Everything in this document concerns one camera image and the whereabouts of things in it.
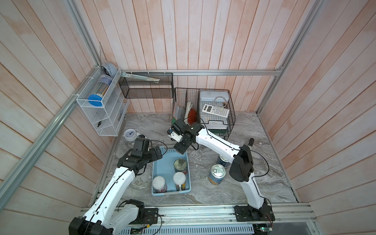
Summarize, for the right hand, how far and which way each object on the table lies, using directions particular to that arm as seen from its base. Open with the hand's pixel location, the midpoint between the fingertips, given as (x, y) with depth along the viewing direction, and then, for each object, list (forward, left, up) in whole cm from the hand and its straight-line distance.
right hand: (180, 145), depth 87 cm
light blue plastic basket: (-10, +10, -11) cm, 18 cm away
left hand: (-8, +15, +3) cm, 17 cm away
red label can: (-13, -1, -1) cm, 13 cm away
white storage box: (+34, -23, +11) cm, 42 cm away
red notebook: (+27, -7, -3) cm, 28 cm away
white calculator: (+21, -22, +10) cm, 31 cm away
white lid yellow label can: (-21, -1, +1) cm, 21 cm away
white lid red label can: (-24, +10, 0) cm, 26 cm away
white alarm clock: (+13, +37, -8) cm, 40 cm away
